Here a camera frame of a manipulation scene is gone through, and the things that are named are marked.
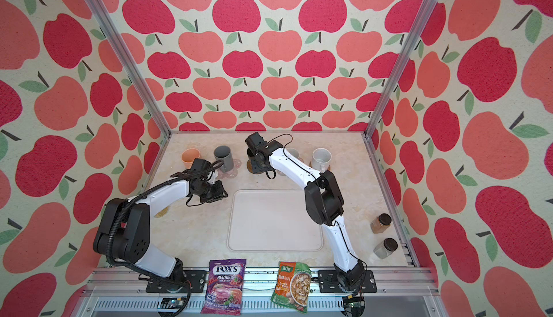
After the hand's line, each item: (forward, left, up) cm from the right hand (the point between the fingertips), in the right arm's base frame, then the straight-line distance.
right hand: (261, 168), depth 94 cm
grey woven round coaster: (-15, +22, +16) cm, 31 cm away
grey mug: (+7, +19, +1) cm, 20 cm away
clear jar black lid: (-29, -48, -1) cm, 56 cm away
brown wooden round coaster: (+8, +8, -10) cm, 15 cm away
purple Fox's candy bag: (-45, +6, -6) cm, 46 cm away
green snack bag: (-42, -17, -8) cm, 46 cm away
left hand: (-13, +13, -5) cm, 19 cm away
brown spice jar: (-20, -48, -1) cm, 52 cm away
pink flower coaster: (+2, +16, -9) cm, 19 cm away
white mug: (+13, -28, -6) cm, 31 cm away
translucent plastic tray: (-19, -6, -11) cm, 23 cm away
